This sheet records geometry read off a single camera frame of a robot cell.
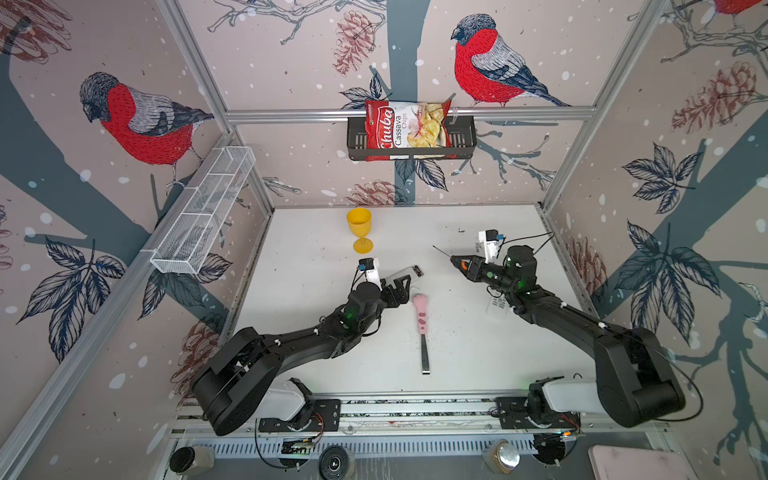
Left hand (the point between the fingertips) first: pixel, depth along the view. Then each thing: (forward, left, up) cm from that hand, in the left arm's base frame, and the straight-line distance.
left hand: (401, 281), depth 82 cm
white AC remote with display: (+12, -5, -14) cm, 19 cm away
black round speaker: (-40, +15, -4) cm, 42 cm away
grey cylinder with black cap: (-39, +45, -5) cm, 60 cm away
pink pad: (-40, -50, -13) cm, 66 cm away
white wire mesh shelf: (+2, +53, +15) cm, 56 cm away
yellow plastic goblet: (+27, +13, -3) cm, 30 cm away
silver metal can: (-39, -19, -4) cm, 44 cm away
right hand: (+4, -14, +2) cm, 15 cm away
